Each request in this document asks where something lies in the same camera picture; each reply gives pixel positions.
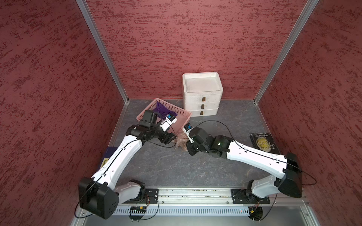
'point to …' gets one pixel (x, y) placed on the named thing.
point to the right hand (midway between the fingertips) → (188, 146)
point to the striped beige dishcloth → (181, 140)
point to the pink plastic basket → (183, 115)
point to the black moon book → (264, 141)
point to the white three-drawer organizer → (201, 93)
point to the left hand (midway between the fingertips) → (170, 134)
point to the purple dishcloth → (162, 112)
